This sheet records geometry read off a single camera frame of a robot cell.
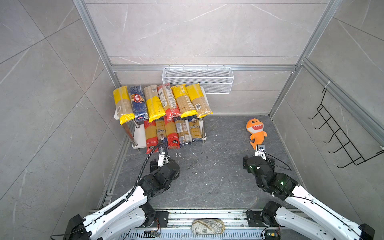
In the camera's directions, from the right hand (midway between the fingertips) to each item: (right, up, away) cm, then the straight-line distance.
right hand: (254, 156), depth 76 cm
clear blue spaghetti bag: (-40, +13, +22) cm, 47 cm away
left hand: (-48, -1, +2) cm, 48 cm away
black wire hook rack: (+33, +3, -18) cm, 38 cm away
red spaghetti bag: (-45, +7, +15) cm, 48 cm away
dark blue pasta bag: (-53, +10, +19) cm, 57 cm away
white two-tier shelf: (-71, +9, +25) cm, 76 cm away
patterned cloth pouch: (-25, -32, -8) cm, 41 cm away
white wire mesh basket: (-19, +48, +24) cm, 57 cm away
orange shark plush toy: (+11, +15, +25) cm, 31 cm away
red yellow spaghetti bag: (-60, +9, +19) cm, 63 cm away
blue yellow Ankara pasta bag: (-31, +15, +24) cm, 42 cm away
